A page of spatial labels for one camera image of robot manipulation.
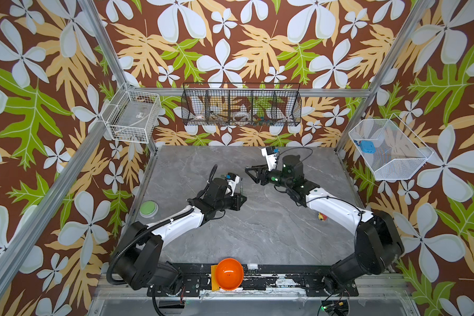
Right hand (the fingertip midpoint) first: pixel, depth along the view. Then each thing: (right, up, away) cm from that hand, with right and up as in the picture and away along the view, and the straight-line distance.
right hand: (248, 169), depth 79 cm
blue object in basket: (+53, +10, +6) cm, 54 cm away
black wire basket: (-2, +33, +18) cm, 37 cm away
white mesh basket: (+60, +8, +3) cm, 61 cm away
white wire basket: (-51, +24, +7) cm, 57 cm away
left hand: (-1, -11, +5) cm, 12 cm away
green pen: (-3, -7, +3) cm, 8 cm away
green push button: (-47, -19, +14) cm, 53 cm away
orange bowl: (-8, -42, -3) cm, 42 cm away
